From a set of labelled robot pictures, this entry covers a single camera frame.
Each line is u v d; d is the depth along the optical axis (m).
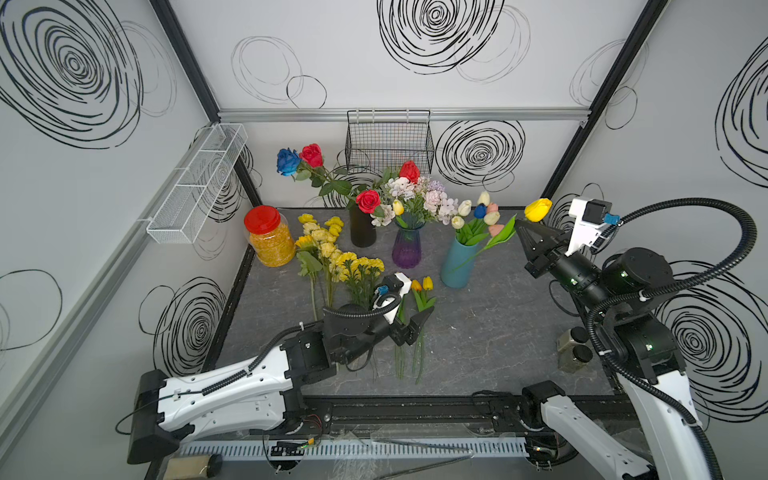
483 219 0.79
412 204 0.87
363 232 1.09
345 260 0.94
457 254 0.85
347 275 0.94
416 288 0.96
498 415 0.74
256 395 0.45
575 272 0.46
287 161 0.71
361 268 0.96
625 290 0.39
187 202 0.75
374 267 1.00
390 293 0.50
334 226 1.10
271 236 0.93
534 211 0.49
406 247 0.95
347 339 0.45
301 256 1.01
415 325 0.55
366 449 0.77
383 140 0.96
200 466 0.64
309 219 1.09
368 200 0.69
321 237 1.01
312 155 0.72
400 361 0.83
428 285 0.96
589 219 0.44
